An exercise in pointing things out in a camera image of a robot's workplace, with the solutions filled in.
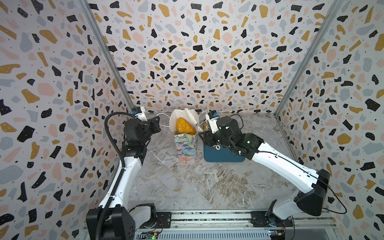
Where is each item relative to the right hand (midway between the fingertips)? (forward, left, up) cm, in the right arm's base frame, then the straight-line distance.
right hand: (201, 129), depth 70 cm
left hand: (+8, +21, +2) cm, 23 cm away
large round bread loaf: (+14, +11, -15) cm, 23 cm away
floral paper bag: (+1, +8, -15) cm, 17 cm away
